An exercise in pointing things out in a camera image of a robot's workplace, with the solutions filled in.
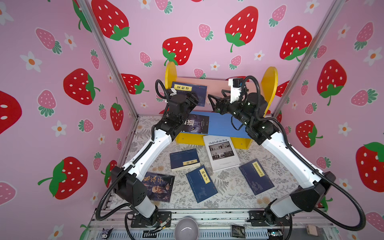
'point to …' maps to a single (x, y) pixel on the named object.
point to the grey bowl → (186, 228)
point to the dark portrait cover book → (159, 187)
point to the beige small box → (312, 229)
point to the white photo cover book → (221, 152)
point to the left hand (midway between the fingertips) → (195, 94)
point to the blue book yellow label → (201, 184)
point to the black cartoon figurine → (105, 233)
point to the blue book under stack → (184, 159)
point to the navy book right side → (256, 177)
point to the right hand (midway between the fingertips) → (214, 92)
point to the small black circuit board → (238, 231)
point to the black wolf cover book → (196, 123)
